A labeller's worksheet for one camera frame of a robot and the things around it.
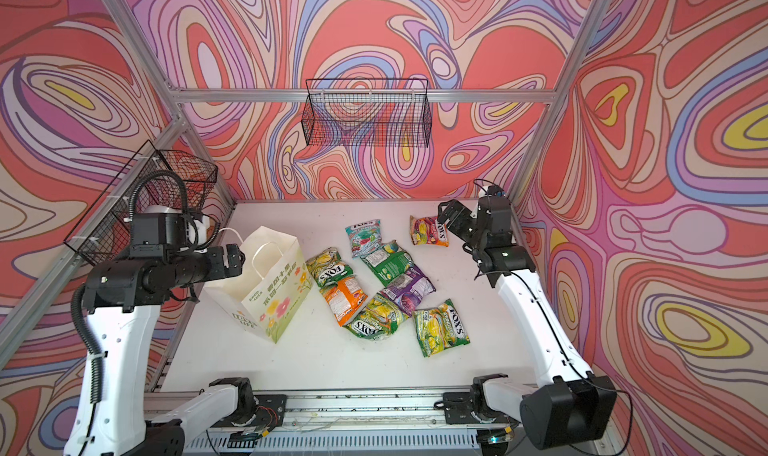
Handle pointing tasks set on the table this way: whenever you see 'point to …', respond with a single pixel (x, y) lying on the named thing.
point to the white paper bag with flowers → (275, 285)
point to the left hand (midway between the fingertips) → (226, 256)
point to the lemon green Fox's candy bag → (439, 328)
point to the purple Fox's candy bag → (407, 290)
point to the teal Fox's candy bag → (364, 237)
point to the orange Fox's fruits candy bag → (428, 230)
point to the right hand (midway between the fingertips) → (450, 218)
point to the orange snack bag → (346, 300)
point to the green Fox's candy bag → (387, 260)
